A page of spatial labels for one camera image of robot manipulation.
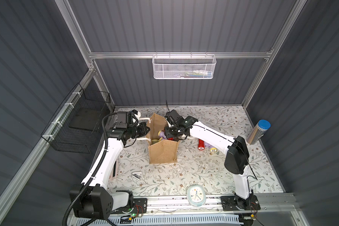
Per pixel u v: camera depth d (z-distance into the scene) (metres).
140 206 0.72
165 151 0.83
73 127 0.71
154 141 0.90
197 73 0.92
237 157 0.49
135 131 0.66
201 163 0.89
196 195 0.75
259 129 0.85
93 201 0.39
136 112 0.74
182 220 0.77
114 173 0.81
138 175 0.84
